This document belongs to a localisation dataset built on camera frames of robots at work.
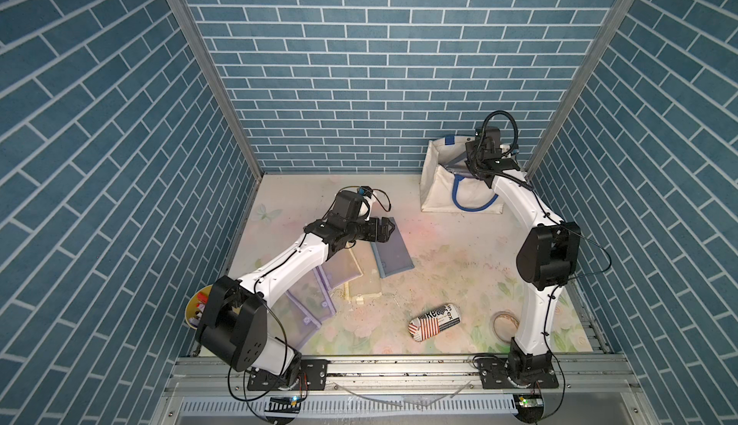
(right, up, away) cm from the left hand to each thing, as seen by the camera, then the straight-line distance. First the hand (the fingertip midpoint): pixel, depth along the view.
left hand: (390, 227), depth 83 cm
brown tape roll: (+33, -28, -2) cm, 43 cm away
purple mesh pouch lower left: (-24, -22, +5) cm, 33 cm away
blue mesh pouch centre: (+1, -11, +12) cm, 17 cm away
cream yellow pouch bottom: (-6, -19, +8) cm, 21 cm away
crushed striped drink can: (+12, -26, -3) cm, 29 cm away
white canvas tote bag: (+19, +13, +12) cm, 26 cm away
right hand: (+27, +26, +11) cm, 39 cm away
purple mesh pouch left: (-16, -15, +11) cm, 24 cm away
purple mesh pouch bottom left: (-31, -29, 0) cm, 42 cm away
